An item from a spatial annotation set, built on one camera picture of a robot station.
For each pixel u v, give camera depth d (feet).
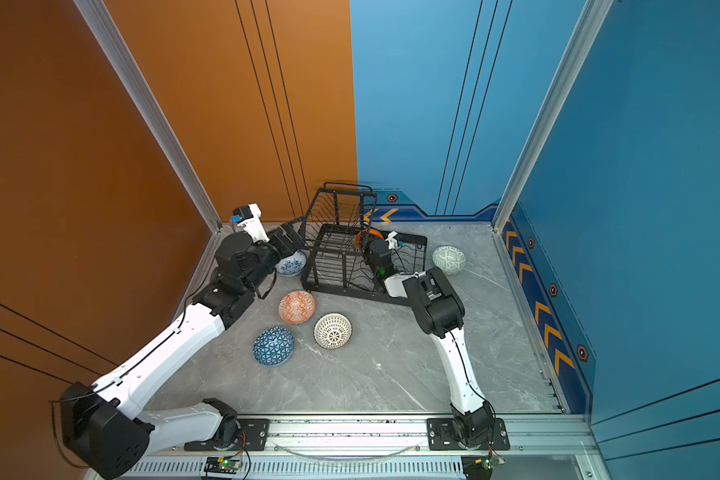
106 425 1.23
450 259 3.54
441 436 2.38
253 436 2.38
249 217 2.05
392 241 3.15
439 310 2.00
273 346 2.85
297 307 3.10
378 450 2.38
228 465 2.31
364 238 2.79
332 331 2.93
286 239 2.11
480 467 2.29
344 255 2.66
